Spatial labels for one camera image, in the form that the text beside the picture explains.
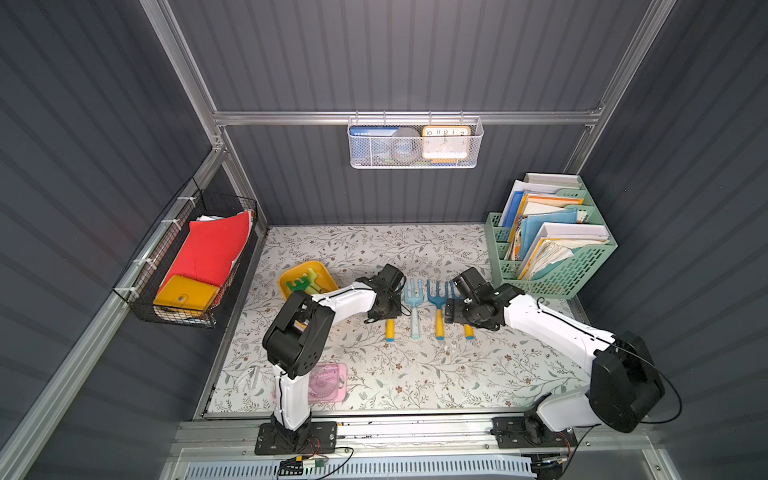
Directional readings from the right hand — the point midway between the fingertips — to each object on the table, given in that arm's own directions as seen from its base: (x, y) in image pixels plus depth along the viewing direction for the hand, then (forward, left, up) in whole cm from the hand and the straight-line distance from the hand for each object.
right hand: (465, 313), depth 86 cm
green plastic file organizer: (+11, -32, +2) cm, 34 cm away
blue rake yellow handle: (-2, +22, -7) cm, 23 cm away
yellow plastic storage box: (+16, +45, -6) cm, 48 cm away
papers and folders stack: (+19, -22, +17) cm, 34 cm away
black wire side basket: (-7, +74, +28) cm, 79 cm away
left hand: (+5, +21, -7) cm, 23 cm away
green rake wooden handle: (+15, +51, -6) cm, 54 cm away
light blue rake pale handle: (+10, +14, -9) cm, 19 cm away
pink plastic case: (-17, +39, -8) cm, 44 cm away
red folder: (+5, +67, +23) cm, 71 cm away
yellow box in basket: (-8, +66, +23) cm, 71 cm away
